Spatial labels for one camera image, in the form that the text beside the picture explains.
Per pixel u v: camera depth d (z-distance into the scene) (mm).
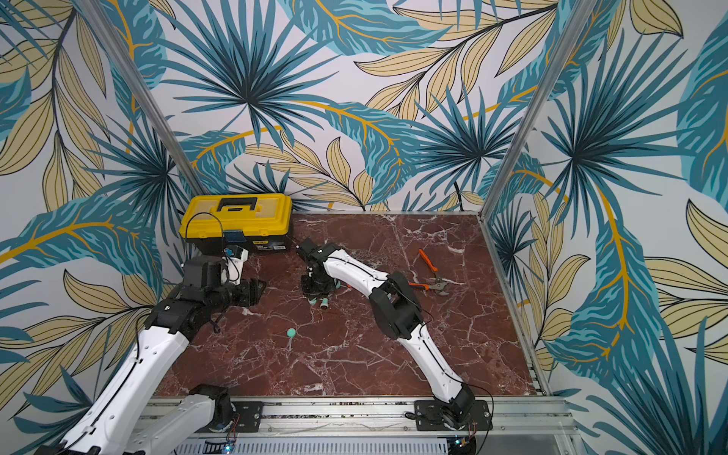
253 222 950
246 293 667
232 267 644
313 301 925
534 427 737
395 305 590
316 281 816
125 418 410
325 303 925
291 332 879
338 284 704
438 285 978
